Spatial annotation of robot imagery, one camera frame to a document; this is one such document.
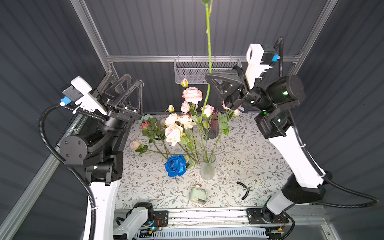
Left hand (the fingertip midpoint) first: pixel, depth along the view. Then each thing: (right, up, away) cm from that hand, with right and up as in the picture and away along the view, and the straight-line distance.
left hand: (137, 80), depth 35 cm
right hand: (+16, -1, -2) cm, 17 cm away
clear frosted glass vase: (+21, -34, +46) cm, 61 cm away
